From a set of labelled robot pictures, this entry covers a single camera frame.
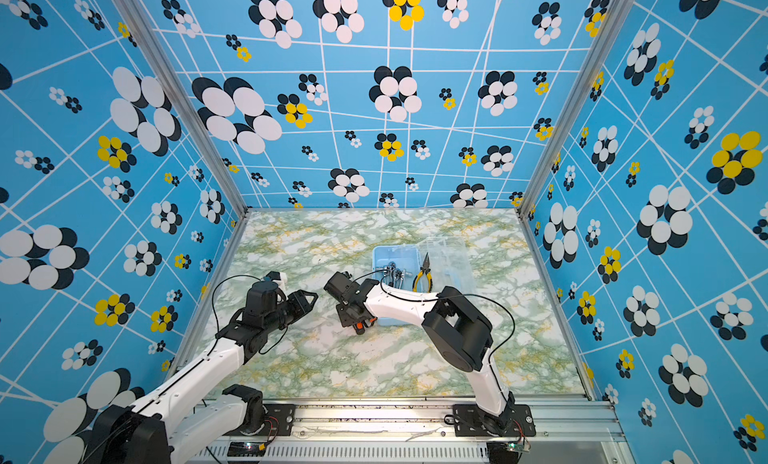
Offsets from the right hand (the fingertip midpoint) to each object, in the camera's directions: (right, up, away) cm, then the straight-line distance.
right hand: (351, 313), depth 90 cm
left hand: (-10, +6, -6) cm, 13 cm away
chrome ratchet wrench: (+13, +11, +9) cm, 19 cm away
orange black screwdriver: (+3, -3, -5) cm, 7 cm away
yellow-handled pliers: (+23, +13, +3) cm, 27 cm away
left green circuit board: (-23, -29, -18) cm, 41 cm away
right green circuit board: (+39, -27, -21) cm, 52 cm away
